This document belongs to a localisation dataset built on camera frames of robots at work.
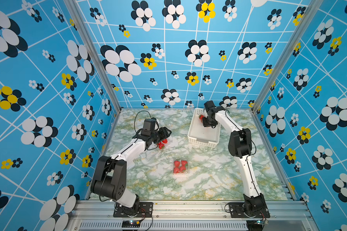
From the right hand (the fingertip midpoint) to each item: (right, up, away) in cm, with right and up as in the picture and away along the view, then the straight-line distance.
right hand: (208, 123), depth 107 cm
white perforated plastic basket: (-8, -8, -2) cm, 12 cm away
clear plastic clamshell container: (-22, -27, -20) cm, 40 cm away
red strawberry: (-32, -12, -8) cm, 36 cm away
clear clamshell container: (-26, -4, +1) cm, 27 cm away
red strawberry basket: (-35, -15, -11) cm, 40 cm away
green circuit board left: (-47, -51, -35) cm, 78 cm away
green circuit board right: (+14, -50, -37) cm, 64 cm away
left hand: (-28, -5, -18) cm, 34 cm away
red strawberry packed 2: (-20, -25, -18) cm, 37 cm away
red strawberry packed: (-24, -25, -19) cm, 39 cm away
